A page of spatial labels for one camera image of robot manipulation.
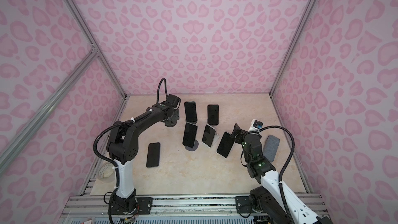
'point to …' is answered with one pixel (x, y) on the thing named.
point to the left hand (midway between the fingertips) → (172, 112)
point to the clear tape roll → (106, 172)
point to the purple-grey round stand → (190, 149)
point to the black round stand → (173, 121)
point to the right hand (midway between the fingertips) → (242, 125)
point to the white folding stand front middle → (215, 139)
